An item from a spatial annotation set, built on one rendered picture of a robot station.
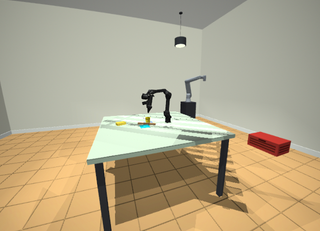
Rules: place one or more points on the yellow block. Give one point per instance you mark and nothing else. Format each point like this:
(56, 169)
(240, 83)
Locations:
(120, 123)

